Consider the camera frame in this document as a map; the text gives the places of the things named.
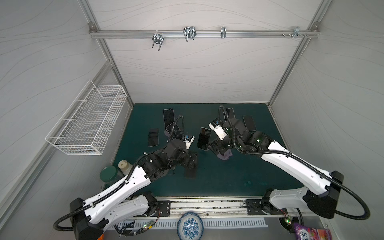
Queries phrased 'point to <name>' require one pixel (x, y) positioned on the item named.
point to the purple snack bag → (305, 232)
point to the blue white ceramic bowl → (190, 226)
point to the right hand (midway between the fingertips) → (215, 136)
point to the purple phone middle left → (172, 128)
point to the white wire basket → (84, 127)
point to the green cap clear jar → (109, 175)
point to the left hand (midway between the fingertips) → (191, 148)
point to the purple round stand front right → (226, 156)
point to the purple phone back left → (168, 115)
